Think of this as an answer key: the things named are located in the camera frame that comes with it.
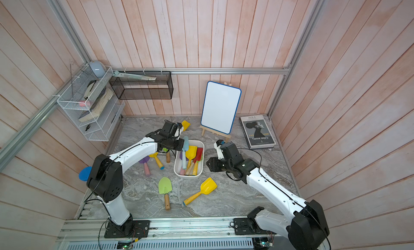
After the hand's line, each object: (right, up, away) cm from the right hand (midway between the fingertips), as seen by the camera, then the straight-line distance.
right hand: (210, 161), depth 81 cm
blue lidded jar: (-58, -4, -8) cm, 59 cm away
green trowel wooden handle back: (-26, +1, +17) cm, 31 cm away
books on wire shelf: (-58, +35, +4) cm, 67 cm away
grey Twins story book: (+33, +15, +26) cm, 45 cm away
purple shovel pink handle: (-16, -7, +9) cm, 19 cm away
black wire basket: (-44, +46, +22) cm, 67 cm away
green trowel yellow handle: (-8, -7, +9) cm, 14 cm away
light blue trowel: (-14, +5, +13) cm, 20 cm away
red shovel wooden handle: (-7, 0, +16) cm, 17 cm away
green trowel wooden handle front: (-25, -15, +7) cm, 30 cm away
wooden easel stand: (+9, +13, +19) cm, 25 cm away
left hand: (-16, +7, +11) cm, 21 cm away
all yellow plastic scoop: (-1, -15, +5) cm, 16 cm away
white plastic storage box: (-18, -4, +12) cm, 22 cm away
